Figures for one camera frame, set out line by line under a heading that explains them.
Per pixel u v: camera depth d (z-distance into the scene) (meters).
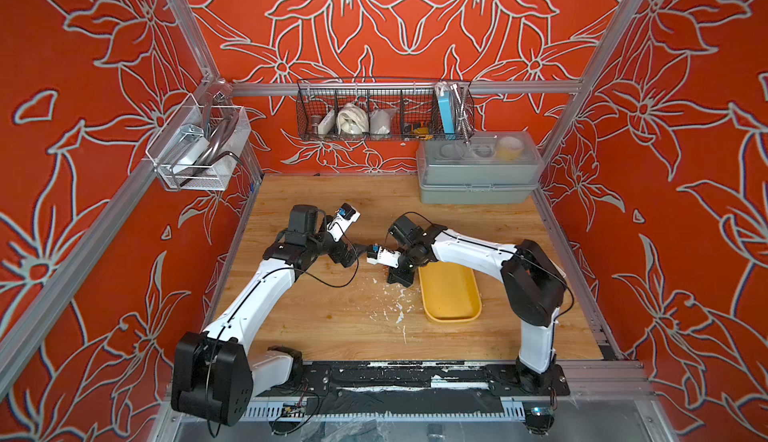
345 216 0.70
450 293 0.88
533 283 0.50
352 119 0.88
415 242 0.69
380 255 0.78
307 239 0.64
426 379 0.74
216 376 0.39
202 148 0.69
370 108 0.99
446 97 0.83
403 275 0.78
